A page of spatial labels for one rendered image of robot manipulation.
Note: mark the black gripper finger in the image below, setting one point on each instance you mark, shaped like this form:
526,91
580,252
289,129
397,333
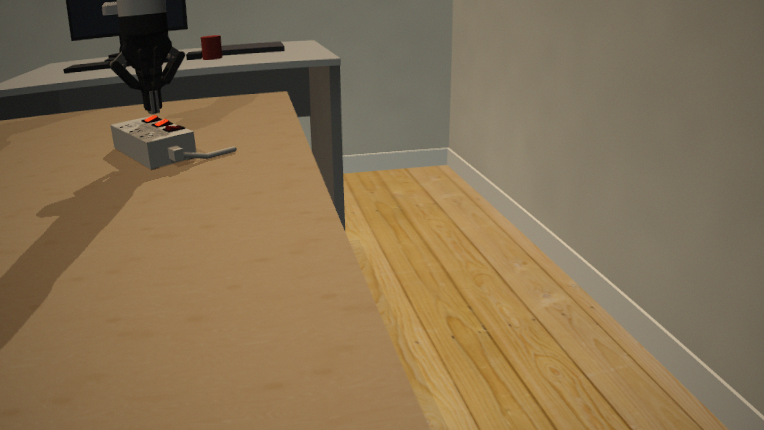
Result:
118,65
159,78

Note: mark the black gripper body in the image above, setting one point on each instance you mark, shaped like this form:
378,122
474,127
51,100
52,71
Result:
137,32

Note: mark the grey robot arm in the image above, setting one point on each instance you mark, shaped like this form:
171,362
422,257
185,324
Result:
133,7

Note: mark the grey power strip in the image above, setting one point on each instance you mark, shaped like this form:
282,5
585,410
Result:
147,141

